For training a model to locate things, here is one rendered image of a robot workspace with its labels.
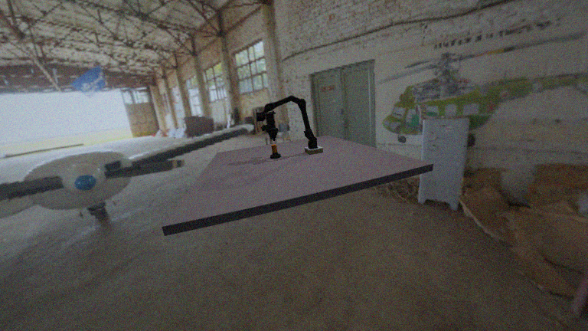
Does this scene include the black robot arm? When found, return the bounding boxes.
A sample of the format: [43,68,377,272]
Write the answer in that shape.
[256,95,318,149]

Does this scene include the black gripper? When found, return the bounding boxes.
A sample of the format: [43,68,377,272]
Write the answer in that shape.
[266,120,278,141]

